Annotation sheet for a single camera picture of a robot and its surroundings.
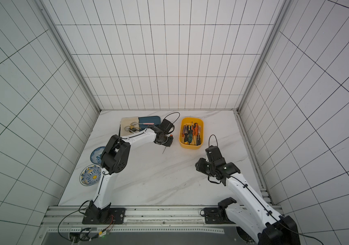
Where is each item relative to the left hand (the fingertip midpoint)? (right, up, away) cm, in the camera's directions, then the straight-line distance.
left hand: (166, 144), depth 99 cm
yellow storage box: (+15, +15, +8) cm, 23 cm away
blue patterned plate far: (-43, -6, -7) cm, 44 cm away
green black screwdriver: (+16, +6, +1) cm, 17 cm away
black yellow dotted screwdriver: (+22, +5, +2) cm, 22 cm away
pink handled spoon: (-15, +13, +12) cm, 24 cm away
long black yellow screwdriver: (+13, +5, +4) cm, 15 cm away
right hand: (+16, -9, -18) cm, 25 cm away
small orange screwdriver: (+3, +6, -2) cm, 7 cm away
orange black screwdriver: (+20, +8, +4) cm, 22 cm away
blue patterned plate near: (-43, -16, -14) cm, 48 cm away
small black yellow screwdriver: (+15, +8, +6) cm, 18 cm away
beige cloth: (-30, +15, +11) cm, 36 cm away
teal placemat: (-10, +17, +15) cm, 24 cm away
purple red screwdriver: (+12, +7, +5) cm, 14 cm away
